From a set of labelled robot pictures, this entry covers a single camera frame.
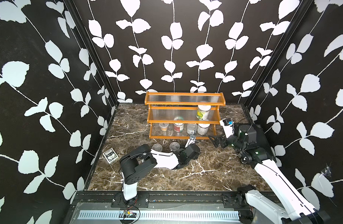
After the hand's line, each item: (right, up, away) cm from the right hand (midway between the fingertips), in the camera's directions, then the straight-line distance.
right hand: (214, 130), depth 76 cm
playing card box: (-65, -18, +14) cm, 69 cm away
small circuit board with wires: (-47, -43, -6) cm, 63 cm away
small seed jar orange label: (-30, 0, +21) cm, 37 cm away
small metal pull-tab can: (-10, -1, +21) cm, 24 cm away
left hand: (-10, -11, +13) cm, 20 cm away
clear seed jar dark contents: (-34, -12, +12) cm, 38 cm away
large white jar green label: (-5, +11, +9) cm, 15 cm away
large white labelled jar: (-3, -1, +18) cm, 18 cm away
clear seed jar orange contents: (-23, -12, +14) cm, 29 cm away
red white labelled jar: (-20, 0, +21) cm, 29 cm away
